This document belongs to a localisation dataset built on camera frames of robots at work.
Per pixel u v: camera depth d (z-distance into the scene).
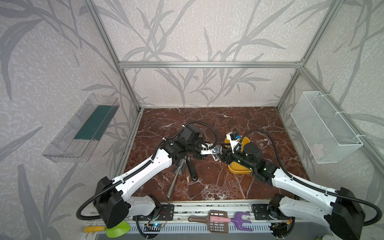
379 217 0.41
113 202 0.38
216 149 0.61
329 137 0.63
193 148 0.62
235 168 0.84
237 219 0.71
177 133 0.59
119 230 0.68
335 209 0.41
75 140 0.64
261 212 0.73
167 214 0.73
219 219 0.69
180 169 0.89
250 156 0.58
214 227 0.71
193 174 0.83
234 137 0.64
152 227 0.72
